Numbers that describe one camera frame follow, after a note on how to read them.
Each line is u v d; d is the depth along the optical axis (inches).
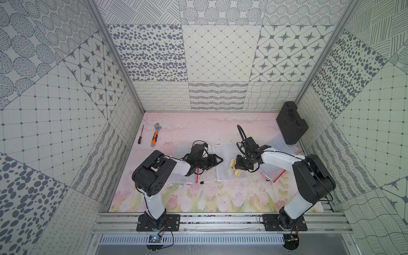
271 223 28.8
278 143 40.8
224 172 36.1
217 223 29.9
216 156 34.2
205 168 33.3
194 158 30.1
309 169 20.3
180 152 39.4
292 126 37.3
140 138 41.0
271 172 35.0
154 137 41.1
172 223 28.9
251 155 27.5
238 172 34.0
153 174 19.5
